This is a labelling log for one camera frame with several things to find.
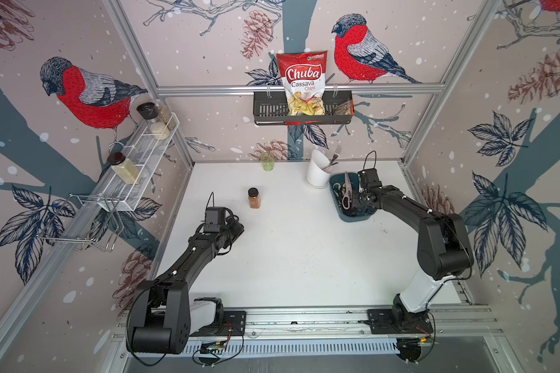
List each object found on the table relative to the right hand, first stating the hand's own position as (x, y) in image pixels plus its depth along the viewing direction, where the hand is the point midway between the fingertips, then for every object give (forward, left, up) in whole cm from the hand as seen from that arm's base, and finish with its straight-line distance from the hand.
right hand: (357, 196), depth 97 cm
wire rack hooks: (-35, +85, +21) cm, 94 cm away
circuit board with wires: (-54, +51, -9) cm, 75 cm away
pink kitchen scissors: (-1, +5, -1) cm, 5 cm away
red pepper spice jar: (-2, +45, -2) cm, 45 cm away
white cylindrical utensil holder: (+9, +17, +7) cm, 20 cm away
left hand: (-14, +46, +1) cm, 48 cm away
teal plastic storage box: (+9, +6, -5) cm, 12 cm away
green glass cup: (+25, +41, -4) cm, 49 cm away
